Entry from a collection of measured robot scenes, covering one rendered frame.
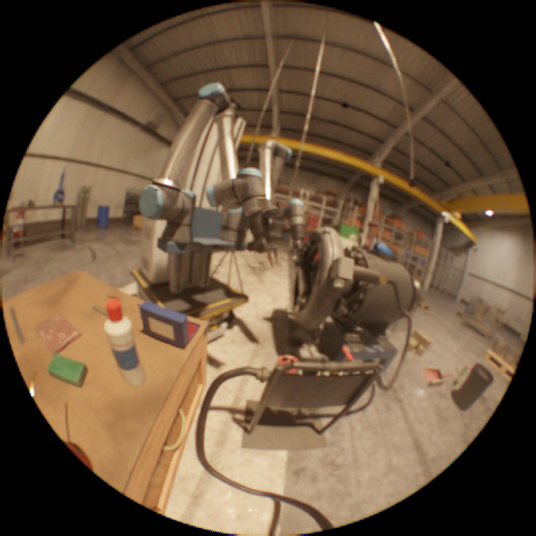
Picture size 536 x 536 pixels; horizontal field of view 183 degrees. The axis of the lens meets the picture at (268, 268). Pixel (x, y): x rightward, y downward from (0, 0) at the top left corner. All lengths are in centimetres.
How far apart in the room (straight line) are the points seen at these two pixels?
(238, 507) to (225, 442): 34
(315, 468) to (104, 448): 80
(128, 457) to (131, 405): 13
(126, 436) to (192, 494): 49
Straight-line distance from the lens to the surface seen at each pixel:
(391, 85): 874
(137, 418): 46
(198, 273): 137
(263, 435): 93
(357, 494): 106
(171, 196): 78
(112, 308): 36
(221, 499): 88
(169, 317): 51
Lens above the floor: 87
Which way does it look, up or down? 13 degrees down
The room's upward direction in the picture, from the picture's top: 13 degrees clockwise
